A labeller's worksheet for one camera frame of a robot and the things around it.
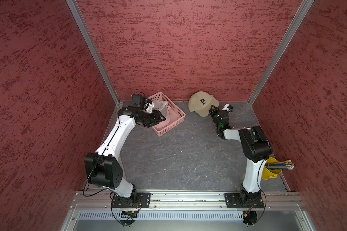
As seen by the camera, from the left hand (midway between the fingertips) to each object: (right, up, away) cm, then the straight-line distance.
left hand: (161, 122), depth 80 cm
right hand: (+32, +11, +19) cm, 39 cm away
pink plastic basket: (+9, +4, +29) cm, 31 cm away
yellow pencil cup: (+58, -27, -6) cm, 65 cm away
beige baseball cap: (+27, +14, +22) cm, 37 cm away
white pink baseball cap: (-2, +11, +30) cm, 32 cm away
